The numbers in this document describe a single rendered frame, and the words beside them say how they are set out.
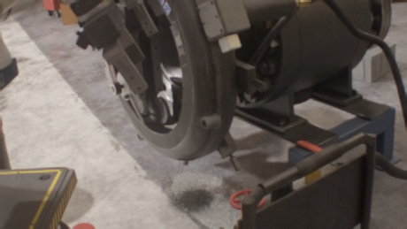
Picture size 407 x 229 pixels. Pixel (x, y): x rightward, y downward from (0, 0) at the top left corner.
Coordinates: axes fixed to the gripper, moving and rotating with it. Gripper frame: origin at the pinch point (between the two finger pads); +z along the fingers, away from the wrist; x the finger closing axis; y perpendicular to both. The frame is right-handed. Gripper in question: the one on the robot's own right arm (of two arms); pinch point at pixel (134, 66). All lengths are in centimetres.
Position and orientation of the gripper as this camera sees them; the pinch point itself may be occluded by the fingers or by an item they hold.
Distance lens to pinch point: 91.4
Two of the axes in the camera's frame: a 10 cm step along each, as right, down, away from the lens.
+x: 1.7, 4.7, -8.7
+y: -8.7, 4.9, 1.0
